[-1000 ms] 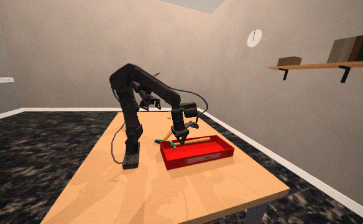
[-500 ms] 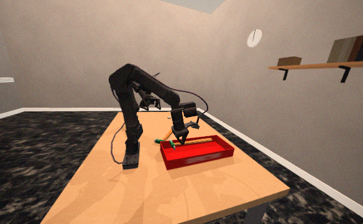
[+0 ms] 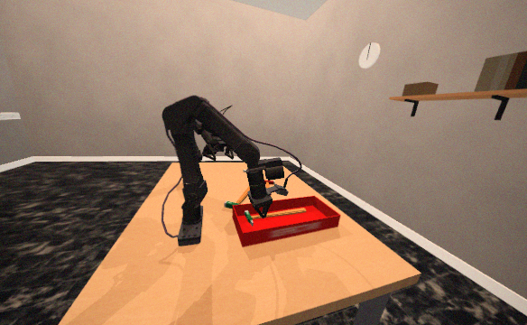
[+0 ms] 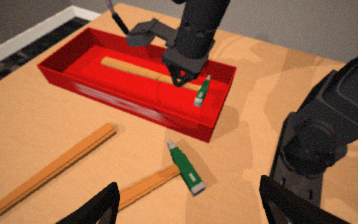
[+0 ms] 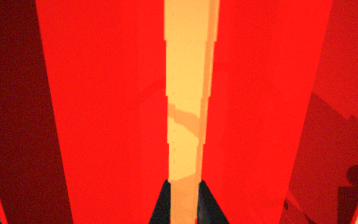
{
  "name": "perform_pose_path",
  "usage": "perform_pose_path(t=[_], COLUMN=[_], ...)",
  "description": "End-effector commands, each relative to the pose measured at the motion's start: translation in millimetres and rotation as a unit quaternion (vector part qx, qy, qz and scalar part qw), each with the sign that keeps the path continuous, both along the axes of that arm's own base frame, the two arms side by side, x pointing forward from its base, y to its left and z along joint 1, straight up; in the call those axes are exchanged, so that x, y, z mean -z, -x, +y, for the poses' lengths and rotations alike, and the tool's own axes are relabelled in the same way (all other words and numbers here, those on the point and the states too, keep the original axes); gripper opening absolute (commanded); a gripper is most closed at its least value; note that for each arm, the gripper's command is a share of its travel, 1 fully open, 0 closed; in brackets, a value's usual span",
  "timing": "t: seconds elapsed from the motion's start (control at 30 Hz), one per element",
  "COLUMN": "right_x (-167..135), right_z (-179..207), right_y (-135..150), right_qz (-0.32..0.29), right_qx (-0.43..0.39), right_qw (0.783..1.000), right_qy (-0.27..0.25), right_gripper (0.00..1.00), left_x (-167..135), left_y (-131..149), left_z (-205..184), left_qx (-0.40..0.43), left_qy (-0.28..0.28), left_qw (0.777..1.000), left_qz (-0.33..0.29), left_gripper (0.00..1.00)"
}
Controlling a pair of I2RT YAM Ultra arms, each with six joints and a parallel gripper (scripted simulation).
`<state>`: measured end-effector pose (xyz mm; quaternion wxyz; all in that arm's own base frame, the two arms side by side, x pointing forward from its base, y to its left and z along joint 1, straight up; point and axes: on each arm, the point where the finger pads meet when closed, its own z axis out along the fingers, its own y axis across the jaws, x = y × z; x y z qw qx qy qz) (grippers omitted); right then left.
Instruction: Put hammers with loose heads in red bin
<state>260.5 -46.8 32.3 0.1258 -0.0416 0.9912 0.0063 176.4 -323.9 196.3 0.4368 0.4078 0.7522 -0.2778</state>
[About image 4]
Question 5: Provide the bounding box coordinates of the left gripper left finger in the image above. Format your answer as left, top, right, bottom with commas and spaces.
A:
55, 182, 120, 224

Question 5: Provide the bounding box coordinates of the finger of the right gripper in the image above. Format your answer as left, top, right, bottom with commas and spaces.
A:
175, 67, 186, 80
165, 64, 193, 88

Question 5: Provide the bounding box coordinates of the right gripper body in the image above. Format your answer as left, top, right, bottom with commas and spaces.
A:
128, 15, 217, 80

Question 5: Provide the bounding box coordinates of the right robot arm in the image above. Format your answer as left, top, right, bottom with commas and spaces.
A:
172, 0, 358, 208

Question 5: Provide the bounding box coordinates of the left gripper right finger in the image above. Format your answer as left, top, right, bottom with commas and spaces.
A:
259, 175, 351, 224

